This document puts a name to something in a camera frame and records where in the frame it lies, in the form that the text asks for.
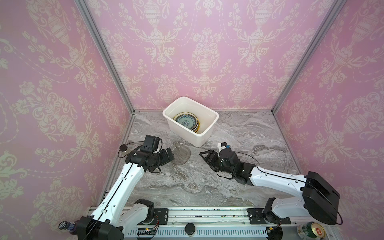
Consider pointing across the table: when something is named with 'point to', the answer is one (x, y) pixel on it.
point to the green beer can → (310, 230)
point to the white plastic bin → (208, 118)
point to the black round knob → (190, 228)
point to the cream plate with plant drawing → (198, 127)
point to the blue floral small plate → (187, 120)
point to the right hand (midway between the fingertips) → (201, 156)
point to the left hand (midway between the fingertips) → (168, 159)
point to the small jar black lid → (123, 148)
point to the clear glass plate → (182, 155)
